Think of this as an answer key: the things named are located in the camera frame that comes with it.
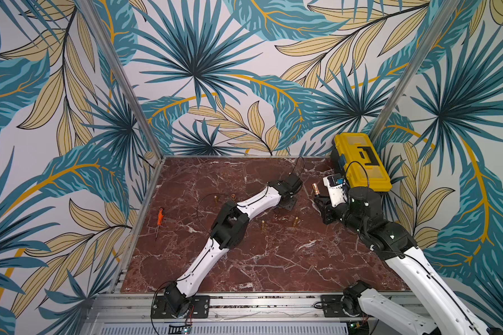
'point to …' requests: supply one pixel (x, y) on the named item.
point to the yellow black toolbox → (362, 164)
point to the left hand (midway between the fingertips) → (286, 204)
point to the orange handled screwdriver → (161, 216)
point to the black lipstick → (316, 189)
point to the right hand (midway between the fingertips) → (319, 197)
